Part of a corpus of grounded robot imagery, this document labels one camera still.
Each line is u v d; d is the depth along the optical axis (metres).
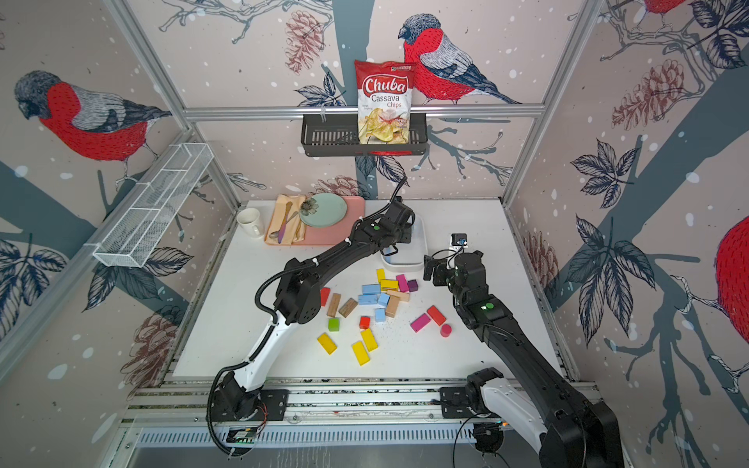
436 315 0.88
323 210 1.19
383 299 0.90
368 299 0.92
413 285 0.95
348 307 0.90
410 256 1.02
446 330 0.85
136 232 0.73
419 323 0.88
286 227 1.12
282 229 1.11
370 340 0.85
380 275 1.00
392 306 0.90
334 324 0.87
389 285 0.93
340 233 1.11
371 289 0.95
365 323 0.87
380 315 0.88
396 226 0.78
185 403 0.76
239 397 0.63
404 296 0.93
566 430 0.38
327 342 0.84
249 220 1.05
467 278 0.58
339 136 1.07
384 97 0.83
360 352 0.83
